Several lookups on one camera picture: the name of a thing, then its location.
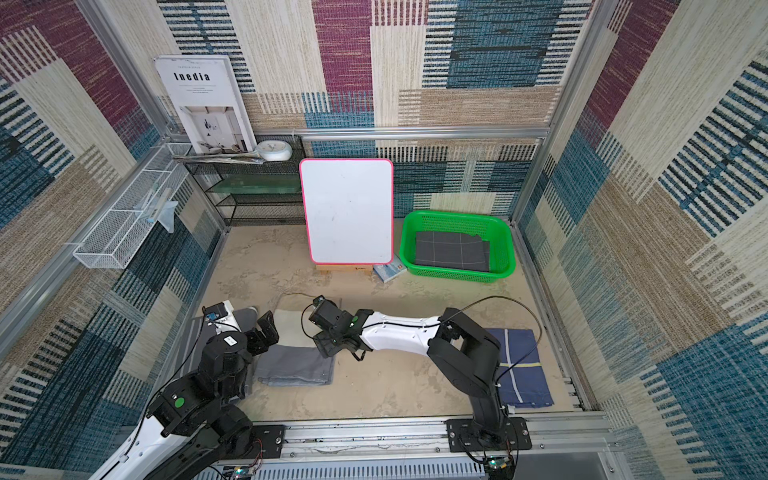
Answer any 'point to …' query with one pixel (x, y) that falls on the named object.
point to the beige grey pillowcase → (294, 360)
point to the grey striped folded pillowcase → (200, 332)
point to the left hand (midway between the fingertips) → (257, 318)
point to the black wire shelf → (269, 194)
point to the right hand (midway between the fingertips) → (329, 334)
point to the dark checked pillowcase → (453, 250)
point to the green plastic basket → (491, 228)
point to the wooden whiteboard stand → (344, 269)
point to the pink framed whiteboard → (350, 210)
